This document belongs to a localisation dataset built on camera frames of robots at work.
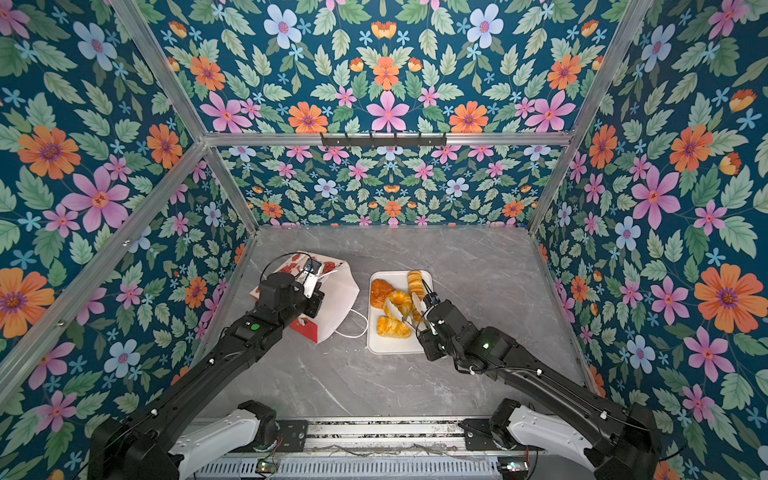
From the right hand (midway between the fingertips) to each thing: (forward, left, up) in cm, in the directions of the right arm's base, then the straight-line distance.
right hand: (424, 335), depth 76 cm
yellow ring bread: (+14, +6, -6) cm, 16 cm away
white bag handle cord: (+3, +18, -5) cm, 18 cm away
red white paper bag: (+21, +27, -6) cm, 35 cm away
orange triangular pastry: (+21, +13, -10) cm, 27 cm away
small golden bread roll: (+7, +10, -10) cm, 15 cm away
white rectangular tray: (+3, +11, -14) cm, 18 cm away
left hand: (+13, +27, +8) cm, 32 cm away
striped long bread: (+23, +1, -11) cm, 25 cm away
